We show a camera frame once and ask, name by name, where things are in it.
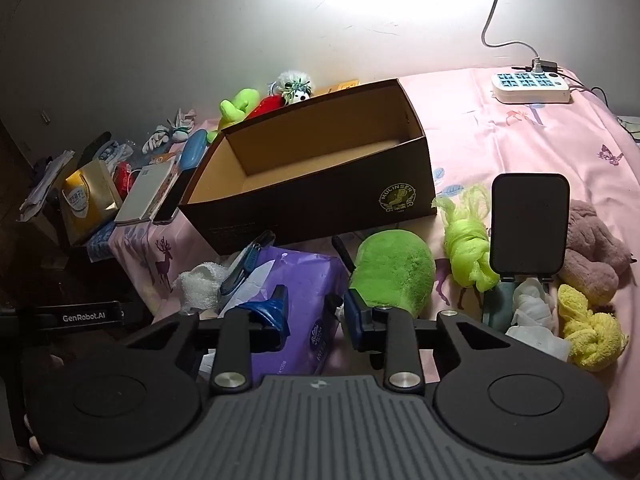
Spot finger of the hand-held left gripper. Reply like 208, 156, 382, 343
220, 230, 277, 297

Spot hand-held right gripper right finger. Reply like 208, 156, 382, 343
344, 287, 518, 392

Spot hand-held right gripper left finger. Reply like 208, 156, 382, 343
122, 284, 292, 395

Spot white fluffy towel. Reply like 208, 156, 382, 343
177, 261, 231, 311

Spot brown cardboard box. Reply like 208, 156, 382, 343
177, 78, 437, 256

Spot neon green mesh scrubber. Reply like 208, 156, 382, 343
432, 184, 501, 293

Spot light blue zipper pouch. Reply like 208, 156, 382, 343
481, 280, 516, 333

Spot white plastic bag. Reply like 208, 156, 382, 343
505, 276, 572, 362

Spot yellow fluffy towel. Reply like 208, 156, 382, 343
557, 284, 630, 372

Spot mauve plush bear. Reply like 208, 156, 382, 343
557, 199, 633, 306

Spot purple tissue pack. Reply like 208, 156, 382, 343
200, 246, 351, 376

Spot blue patterned cloth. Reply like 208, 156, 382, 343
87, 222, 118, 263

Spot black smartphone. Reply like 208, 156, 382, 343
151, 170, 193, 226

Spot blue glasses case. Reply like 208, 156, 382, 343
179, 129, 210, 172

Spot gold paper bag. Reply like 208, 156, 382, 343
60, 160, 123, 246

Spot white notebook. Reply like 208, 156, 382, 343
115, 164, 173, 225

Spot orange book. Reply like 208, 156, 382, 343
147, 152, 183, 221

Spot stack of papers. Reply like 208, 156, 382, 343
19, 150, 76, 222

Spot white gloves bundle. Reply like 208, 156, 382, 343
142, 108, 196, 156

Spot red packet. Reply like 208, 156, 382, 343
114, 161, 138, 196

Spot lime green plush toy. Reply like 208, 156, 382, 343
207, 87, 261, 143

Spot red plush toy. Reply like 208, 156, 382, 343
245, 94, 286, 120

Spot panda plush with white fluff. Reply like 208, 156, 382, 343
267, 71, 315, 106

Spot blue striped cloth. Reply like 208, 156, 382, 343
92, 141, 133, 167

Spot black object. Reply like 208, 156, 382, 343
75, 131, 113, 166

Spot pink printed bedsheet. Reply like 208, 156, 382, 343
107, 66, 640, 461

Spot white power strip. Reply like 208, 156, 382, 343
490, 70, 573, 105

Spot plaid cloth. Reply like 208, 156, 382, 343
616, 115, 640, 142

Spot white cable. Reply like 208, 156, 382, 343
481, 0, 543, 63

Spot black cable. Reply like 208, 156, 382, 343
560, 67, 608, 106

